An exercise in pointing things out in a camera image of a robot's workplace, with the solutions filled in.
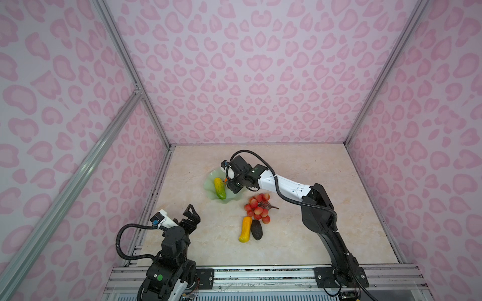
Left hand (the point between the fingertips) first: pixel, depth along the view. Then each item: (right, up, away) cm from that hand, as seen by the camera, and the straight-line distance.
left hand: (186, 209), depth 74 cm
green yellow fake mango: (+10, +5, +21) cm, 24 cm away
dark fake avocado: (+28, -12, +10) cm, 32 cm away
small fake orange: (+15, +11, +6) cm, 19 cm away
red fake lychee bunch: (+29, -2, +12) cm, 31 cm away
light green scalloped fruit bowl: (+4, +5, +24) cm, 25 cm away
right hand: (+17, +9, +17) cm, 25 cm away
